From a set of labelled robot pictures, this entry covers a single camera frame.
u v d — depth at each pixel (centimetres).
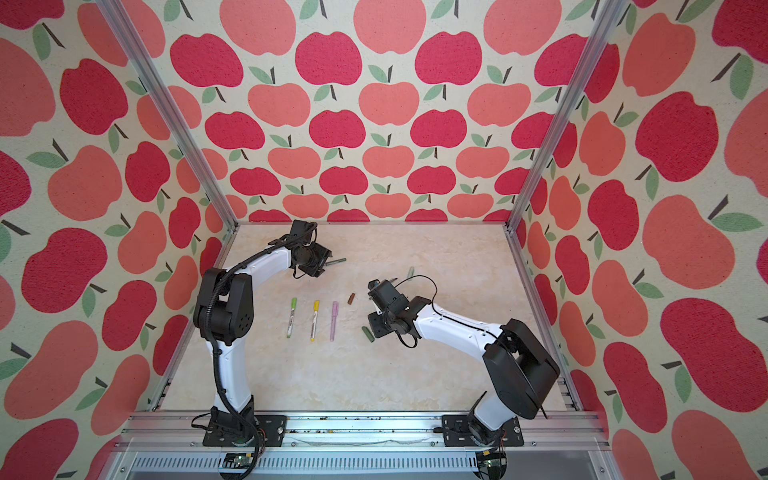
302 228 82
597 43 74
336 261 108
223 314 55
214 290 55
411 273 106
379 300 69
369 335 91
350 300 98
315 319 93
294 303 98
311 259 88
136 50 75
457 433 73
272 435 75
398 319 64
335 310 96
